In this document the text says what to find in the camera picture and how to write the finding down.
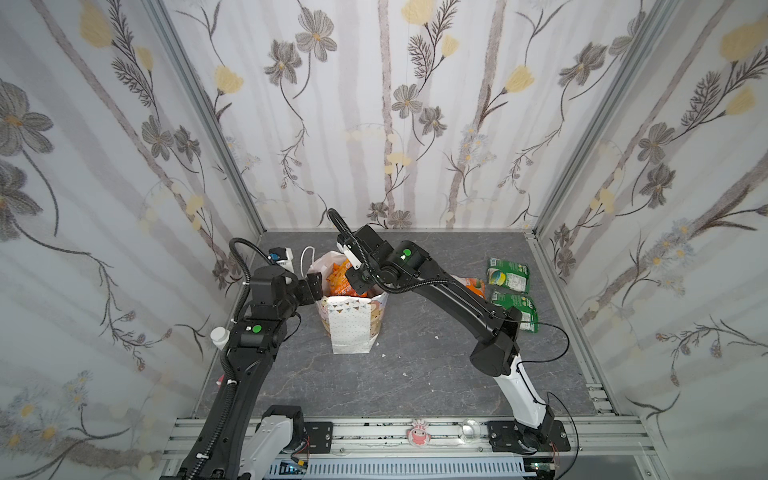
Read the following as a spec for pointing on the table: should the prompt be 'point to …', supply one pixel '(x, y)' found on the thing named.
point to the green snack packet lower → (529, 319)
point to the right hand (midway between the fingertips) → (349, 264)
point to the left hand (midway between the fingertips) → (304, 267)
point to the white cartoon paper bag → (351, 324)
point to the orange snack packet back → (475, 285)
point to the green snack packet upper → (508, 274)
